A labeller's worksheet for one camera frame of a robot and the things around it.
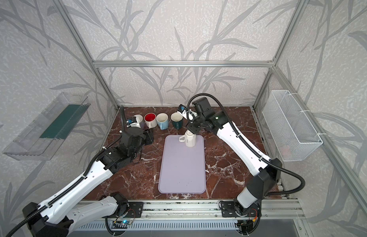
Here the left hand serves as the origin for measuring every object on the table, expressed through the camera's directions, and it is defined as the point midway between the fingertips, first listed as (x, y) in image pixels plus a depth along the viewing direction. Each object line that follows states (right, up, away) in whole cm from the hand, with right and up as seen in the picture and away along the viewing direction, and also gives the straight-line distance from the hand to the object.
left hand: (153, 126), depth 74 cm
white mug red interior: (-10, +4, +30) cm, 32 cm away
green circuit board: (-14, -46, -3) cm, 49 cm away
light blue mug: (-1, +3, +29) cm, 29 cm away
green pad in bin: (-37, +3, -9) cm, 38 cm away
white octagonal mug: (+18, -8, +17) cm, 26 cm away
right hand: (+19, +5, +3) cm, 20 cm away
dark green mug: (+9, +4, +28) cm, 30 cm away
